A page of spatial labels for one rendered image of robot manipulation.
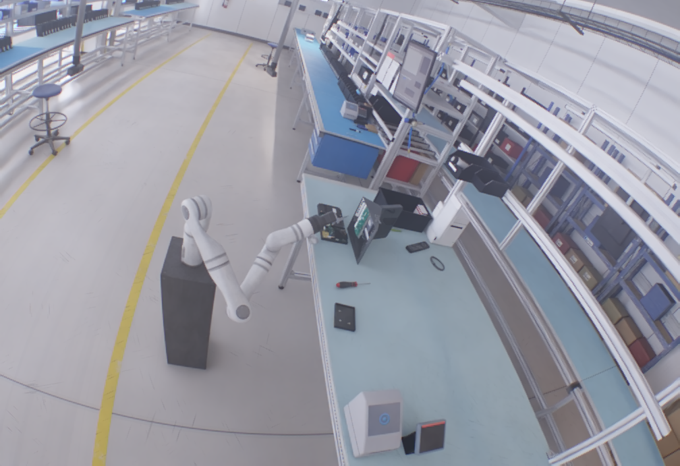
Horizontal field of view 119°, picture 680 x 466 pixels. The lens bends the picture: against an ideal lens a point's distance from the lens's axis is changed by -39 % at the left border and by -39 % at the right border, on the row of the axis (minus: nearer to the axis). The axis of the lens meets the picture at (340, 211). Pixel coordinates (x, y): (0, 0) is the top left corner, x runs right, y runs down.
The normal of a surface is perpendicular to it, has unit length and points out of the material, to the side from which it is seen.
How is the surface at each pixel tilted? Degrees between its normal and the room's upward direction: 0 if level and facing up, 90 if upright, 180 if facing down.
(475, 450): 0
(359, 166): 90
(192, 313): 90
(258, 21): 90
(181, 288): 90
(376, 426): 30
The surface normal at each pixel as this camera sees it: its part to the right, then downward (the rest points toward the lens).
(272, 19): 0.15, 0.61
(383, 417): 0.40, -0.36
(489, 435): 0.36, -0.77
